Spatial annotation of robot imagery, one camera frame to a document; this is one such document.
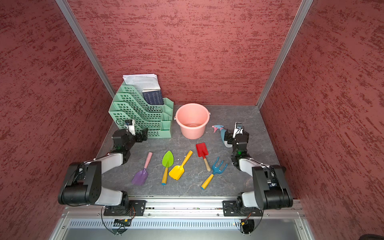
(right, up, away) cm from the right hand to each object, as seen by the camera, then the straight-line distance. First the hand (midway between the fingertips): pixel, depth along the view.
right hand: (234, 130), depth 91 cm
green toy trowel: (-42, -19, -1) cm, 46 cm away
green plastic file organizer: (-65, +15, -4) cm, 67 cm away
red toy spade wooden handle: (-20, -14, +4) cm, 25 cm away
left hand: (-60, 0, +1) cm, 60 cm away
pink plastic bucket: (-27, +8, +15) cm, 32 cm away
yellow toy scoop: (-35, -24, -5) cm, 43 cm away
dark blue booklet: (-56, +23, +17) cm, 63 cm away
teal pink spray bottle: (-6, -2, +9) cm, 11 cm away
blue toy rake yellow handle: (-13, -23, -4) cm, 27 cm away
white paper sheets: (-61, +33, +11) cm, 70 cm away
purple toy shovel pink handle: (-57, -27, -6) cm, 63 cm away
